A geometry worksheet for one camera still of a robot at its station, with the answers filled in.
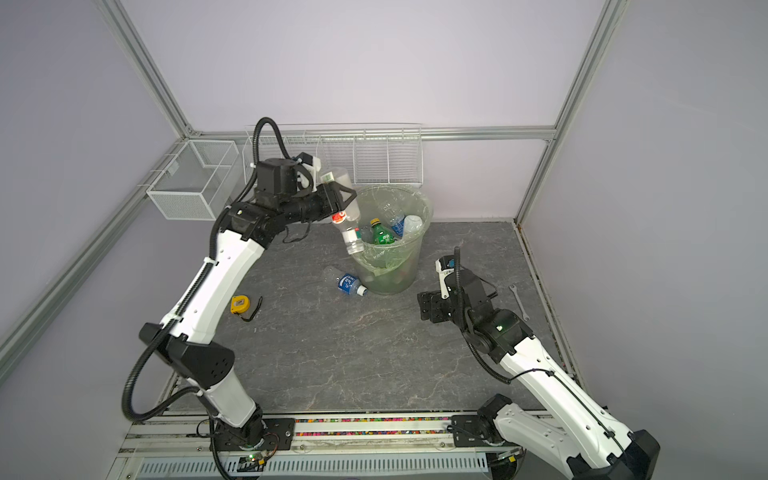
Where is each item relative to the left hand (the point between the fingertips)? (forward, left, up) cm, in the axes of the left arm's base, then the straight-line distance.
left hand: (352, 197), depth 70 cm
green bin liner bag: (-5, -10, -22) cm, 25 cm away
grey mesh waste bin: (-5, -9, -23) cm, 25 cm away
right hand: (-16, -19, -18) cm, 31 cm away
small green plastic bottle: (+5, -6, -19) cm, 21 cm away
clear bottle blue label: (+10, -12, -22) cm, 27 cm away
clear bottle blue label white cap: (-2, +5, -35) cm, 35 cm away
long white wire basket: (+33, -5, -10) cm, 35 cm away
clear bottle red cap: (+3, -15, -13) cm, 20 cm away
